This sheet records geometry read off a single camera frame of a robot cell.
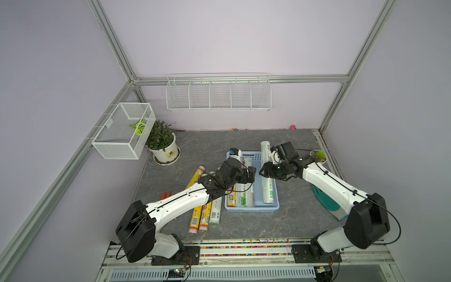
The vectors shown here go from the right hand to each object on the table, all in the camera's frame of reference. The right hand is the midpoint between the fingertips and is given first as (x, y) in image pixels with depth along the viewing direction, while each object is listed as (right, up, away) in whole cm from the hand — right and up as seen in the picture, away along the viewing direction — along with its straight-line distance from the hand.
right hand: (263, 171), depth 84 cm
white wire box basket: (-67, +18, -1) cm, 69 cm away
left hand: (-8, +2, -5) cm, 10 cm away
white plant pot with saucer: (-50, +8, +17) cm, 54 cm away
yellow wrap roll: (-28, -21, -3) cm, 35 cm away
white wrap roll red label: (-6, -10, +5) cm, 12 cm away
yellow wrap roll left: (-32, -19, -2) cm, 37 cm away
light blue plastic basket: (-1, -17, +1) cm, 17 cm away
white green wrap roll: (-23, -19, -2) cm, 29 cm away
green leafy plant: (-54, +18, +9) cm, 57 cm away
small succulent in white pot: (+32, +7, +10) cm, 34 cm away
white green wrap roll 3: (-10, -13, +1) cm, 17 cm away
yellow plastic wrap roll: (-15, -13, +3) cm, 20 cm away
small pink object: (+28, +26, +40) cm, 55 cm away
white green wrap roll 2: (+1, -5, -7) cm, 9 cm away
